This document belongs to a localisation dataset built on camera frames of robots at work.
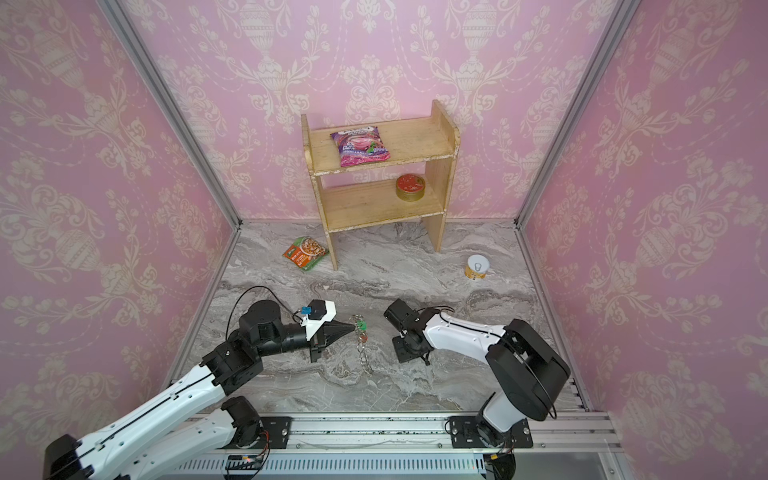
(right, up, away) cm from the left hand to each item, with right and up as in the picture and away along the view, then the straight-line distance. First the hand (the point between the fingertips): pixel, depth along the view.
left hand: (351, 330), depth 66 cm
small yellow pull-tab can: (+38, +12, +34) cm, 52 cm away
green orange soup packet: (-22, +17, +43) cm, 51 cm away
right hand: (+14, -12, +21) cm, 28 cm away
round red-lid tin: (+15, +38, +31) cm, 52 cm away
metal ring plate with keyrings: (0, -11, +23) cm, 25 cm away
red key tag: (+1, -9, +23) cm, 25 cm away
